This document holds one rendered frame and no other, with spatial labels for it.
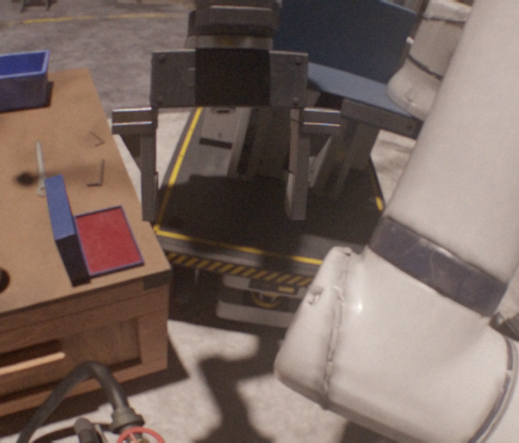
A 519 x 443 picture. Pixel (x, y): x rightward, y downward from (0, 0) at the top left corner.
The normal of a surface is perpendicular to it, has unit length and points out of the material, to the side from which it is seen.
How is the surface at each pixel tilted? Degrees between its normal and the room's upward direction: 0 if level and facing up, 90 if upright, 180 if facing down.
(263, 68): 66
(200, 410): 0
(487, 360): 17
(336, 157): 90
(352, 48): 90
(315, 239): 0
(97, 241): 0
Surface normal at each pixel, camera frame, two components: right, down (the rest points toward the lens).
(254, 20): 0.18, 0.36
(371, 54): -0.02, 0.69
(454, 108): -0.78, -0.29
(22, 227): 0.23, -0.70
